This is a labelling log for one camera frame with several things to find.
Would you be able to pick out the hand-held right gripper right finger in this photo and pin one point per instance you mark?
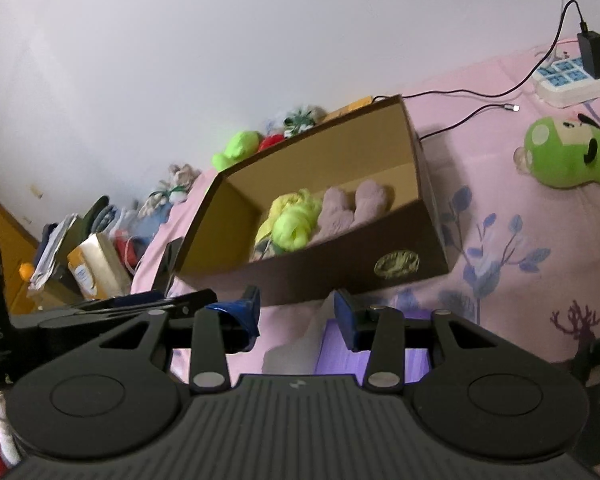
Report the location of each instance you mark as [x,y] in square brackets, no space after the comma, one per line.
[347,317]

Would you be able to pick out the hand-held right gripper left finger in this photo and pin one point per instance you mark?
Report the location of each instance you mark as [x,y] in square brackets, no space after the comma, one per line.
[252,312]

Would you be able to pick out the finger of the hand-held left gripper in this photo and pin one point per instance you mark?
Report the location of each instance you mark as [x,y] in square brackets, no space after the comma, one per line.
[180,301]

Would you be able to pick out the purple plastic packet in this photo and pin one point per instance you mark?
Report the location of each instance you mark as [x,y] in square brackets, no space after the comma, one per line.
[337,360]

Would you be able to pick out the brown cardboard box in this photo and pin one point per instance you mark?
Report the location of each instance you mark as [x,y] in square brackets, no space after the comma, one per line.
[330,270]

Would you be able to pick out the yellow and white plush toy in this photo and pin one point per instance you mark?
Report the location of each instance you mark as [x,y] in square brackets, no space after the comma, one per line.
[292,220]

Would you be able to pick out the pink teddy bear plush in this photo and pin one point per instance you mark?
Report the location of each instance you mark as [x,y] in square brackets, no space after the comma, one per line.
[340,215]

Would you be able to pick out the black phone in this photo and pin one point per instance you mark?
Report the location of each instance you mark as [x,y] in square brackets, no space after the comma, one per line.
[167,265]

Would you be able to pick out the orange fruit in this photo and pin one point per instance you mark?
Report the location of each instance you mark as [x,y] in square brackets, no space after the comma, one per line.
[26,271]

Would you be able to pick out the wooden cabinet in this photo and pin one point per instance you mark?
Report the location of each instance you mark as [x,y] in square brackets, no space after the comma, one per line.
[0,240]

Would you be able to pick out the yellow paper bag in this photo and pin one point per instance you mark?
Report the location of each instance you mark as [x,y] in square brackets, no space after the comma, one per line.
[97,265]

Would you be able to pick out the stack of papers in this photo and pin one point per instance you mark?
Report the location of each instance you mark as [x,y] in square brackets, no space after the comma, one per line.
[55,250]

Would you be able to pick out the red and white cloth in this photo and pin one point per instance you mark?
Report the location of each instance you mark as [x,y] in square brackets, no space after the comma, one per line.
[2,425]

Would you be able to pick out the beige crochet flower bunch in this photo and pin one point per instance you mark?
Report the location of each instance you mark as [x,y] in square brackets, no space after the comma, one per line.
[184,174]

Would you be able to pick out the bright green plush toy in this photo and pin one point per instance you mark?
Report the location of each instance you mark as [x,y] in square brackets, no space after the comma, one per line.
[240,147]

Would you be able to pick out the red plush toy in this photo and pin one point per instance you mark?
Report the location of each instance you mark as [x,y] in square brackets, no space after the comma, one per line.
[270,142]

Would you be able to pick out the green white crochet flower bunch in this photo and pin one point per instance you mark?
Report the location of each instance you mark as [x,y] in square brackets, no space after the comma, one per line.
[297,120]

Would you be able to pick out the yellow box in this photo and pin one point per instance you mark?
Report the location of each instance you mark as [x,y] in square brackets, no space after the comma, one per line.
[350,110]

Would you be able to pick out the green frog plush toy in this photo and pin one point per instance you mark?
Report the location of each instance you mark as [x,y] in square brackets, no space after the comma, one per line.
[555,160]

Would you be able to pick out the white power strip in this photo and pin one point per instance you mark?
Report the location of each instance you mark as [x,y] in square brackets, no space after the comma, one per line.
[575,91]

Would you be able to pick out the black charger adapter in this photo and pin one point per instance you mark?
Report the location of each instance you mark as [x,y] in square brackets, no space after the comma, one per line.
[594,55]

